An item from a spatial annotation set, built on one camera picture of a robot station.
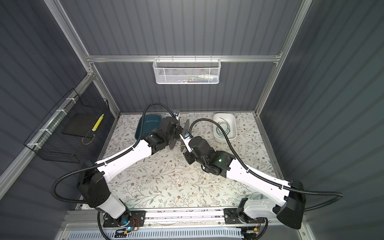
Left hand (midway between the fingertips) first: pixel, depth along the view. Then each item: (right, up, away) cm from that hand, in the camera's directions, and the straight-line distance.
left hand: (174, 123), depth 82 cm
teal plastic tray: (-22, +2, +29) cm, 37 cm away
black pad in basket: (-48, -1, -6) cm, 48 cm away
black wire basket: (-49, -5, -12) cm, 51 cm away
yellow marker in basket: (-40, 0, -4) cm, 40 cm away
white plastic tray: (+39, +5, +33) cm, 52 cm away
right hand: (+8, -12, -10) cm, 18 cm away
